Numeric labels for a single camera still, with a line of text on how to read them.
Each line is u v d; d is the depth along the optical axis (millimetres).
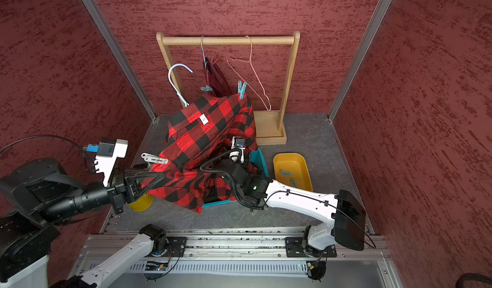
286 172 960
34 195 295
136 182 410
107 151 356
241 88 578
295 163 976
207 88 712
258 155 920
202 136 507
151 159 410
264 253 739
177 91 848
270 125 1174
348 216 402
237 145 594
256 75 1002
